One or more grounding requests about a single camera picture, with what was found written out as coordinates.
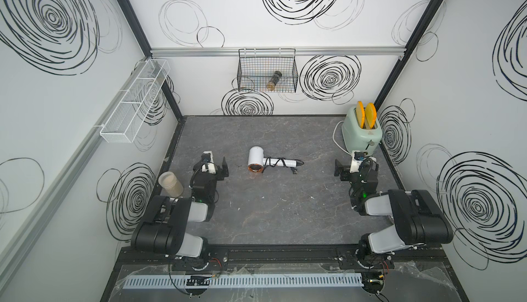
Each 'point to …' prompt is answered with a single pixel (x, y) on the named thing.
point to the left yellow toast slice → (361, 114)
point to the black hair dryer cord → (284, 161)
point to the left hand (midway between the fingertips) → (212, 158)
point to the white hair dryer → (256, 160)
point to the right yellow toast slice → (370, 114)
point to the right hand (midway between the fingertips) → (351, 160)
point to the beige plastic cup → (169, 182)
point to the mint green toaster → (359, 139)
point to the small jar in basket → (271, 84)
